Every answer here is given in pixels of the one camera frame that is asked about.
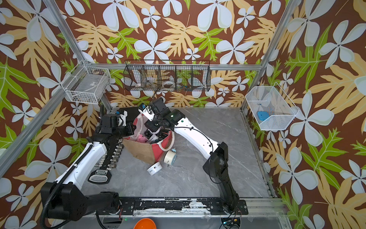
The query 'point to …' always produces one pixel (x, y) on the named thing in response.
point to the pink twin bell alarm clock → (141, 139)
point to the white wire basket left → (86, 84)
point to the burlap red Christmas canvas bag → (138, 146)
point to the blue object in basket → (263, 115)
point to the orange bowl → (144, 223)
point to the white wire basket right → (272, 109)
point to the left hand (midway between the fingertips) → (136, 124)
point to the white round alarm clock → (154, 168)
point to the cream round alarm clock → (170, 156)
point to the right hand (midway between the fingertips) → (148, 121)
